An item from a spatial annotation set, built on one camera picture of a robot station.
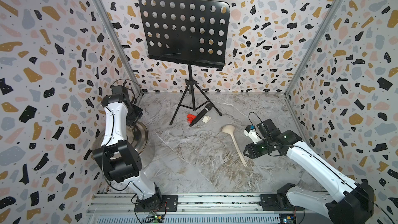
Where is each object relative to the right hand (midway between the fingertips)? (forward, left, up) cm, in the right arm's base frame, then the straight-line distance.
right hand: (247, 151), depth 78 cm
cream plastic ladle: (+19, +7, -9) cm, 22 cm away
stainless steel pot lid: (+3, +54, +5) cm, 54 cm away
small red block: (+30, +33, -11) cm, 46 cm away
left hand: (+15, +56, +8) cm, 59 cm away
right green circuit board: (-25, -18, -15) cm, 34 cm away
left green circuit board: (-28, +43, -14) cm, 53 cm away
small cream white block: (+27, +22, -10) cm, 36 cm away
